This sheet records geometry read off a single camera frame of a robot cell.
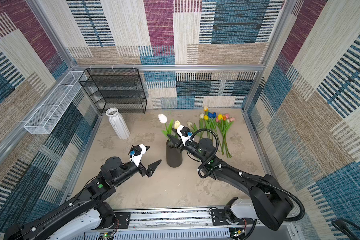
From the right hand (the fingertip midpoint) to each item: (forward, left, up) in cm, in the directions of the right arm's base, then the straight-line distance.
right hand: (170, 133), depth 73 cm
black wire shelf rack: (+47, +39, -8) cm, 62 cm away
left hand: (-8, +8, -3) cm, 12 cm away
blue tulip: (+32, -28, -24) cm, 49 cm away
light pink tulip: (+27, -41, -24) cm, 55 cm away
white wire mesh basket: (+6, +58, +7) cm, 59 cm away
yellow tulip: (+25, -24, -26) cm, 43 cm away
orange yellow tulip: (+28, -36, -23) cm, 51 cm away
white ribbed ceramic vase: (+16, +33, -12) cm, 39 cm away
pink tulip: (+33, -40, -26) cm, 58 cm away
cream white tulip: (+1, -3, +5) cm, 6 cm away
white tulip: (+26, -11, -25) cm, 37 cm away
